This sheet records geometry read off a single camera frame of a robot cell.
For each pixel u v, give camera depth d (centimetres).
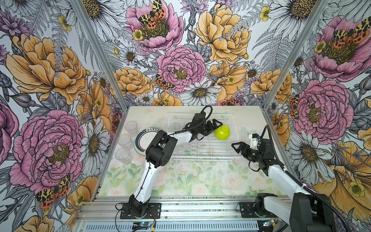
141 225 71
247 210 74
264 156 68
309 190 44
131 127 103
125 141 96
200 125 77
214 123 89
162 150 59
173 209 76
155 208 75
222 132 97
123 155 92
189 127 85
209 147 97
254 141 80
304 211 42
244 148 77
